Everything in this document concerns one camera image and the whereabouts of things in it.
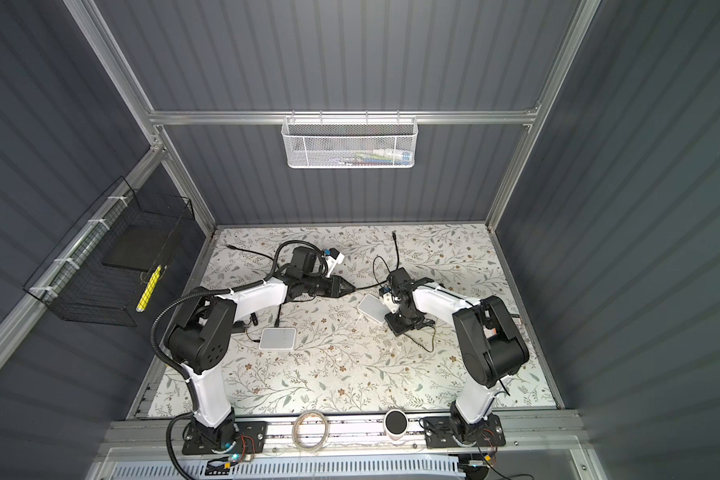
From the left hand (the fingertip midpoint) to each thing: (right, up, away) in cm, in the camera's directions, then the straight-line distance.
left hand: (353, 288), depth 92 cm
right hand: (+15, -13, +1) cm, 20 cm away
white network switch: (-23, -15, -2) cm, 27 cm away
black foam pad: (-55, +13, -15) cm, 58 cm away
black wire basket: (-60, +7, -20) cm, 64 cm away
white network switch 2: (+7, -7, +6) cm, 11 cm away
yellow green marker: (-47, +3, -22) cm, 52 cm away
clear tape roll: (-14, -33, -17) cm, 40 cm away
